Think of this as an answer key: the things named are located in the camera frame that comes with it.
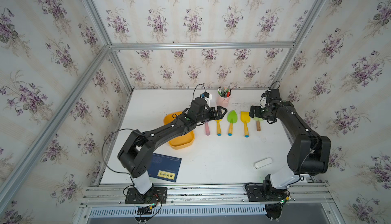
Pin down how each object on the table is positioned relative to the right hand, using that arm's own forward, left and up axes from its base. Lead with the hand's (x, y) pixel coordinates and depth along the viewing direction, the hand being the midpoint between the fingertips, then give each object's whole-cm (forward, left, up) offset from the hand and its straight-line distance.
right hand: (259, 115), depth 90 cm
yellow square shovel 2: (+5, +5, -11) cm, 13 cm away
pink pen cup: (+14, +20, -5) cm, 25 cm away
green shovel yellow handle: (+6, +14, -13) cm, 20 cm away
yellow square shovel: (-5, +24, -10) cm, 26 cm away
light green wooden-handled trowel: (+1, -3, -10) cm, 11 cm away
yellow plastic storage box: (-13, +46, -9) cm, 49 cm away
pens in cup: (+19, +19, 0) cm, 27 cm away
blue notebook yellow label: (-28, +55, -12) cm, 63 cm away
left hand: (-6, +23, +9) cm, 25 cm away
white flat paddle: (-26, +3, -9) cm, 27 cm away
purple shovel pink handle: (-7, +31, -9) cm, 33 cm away
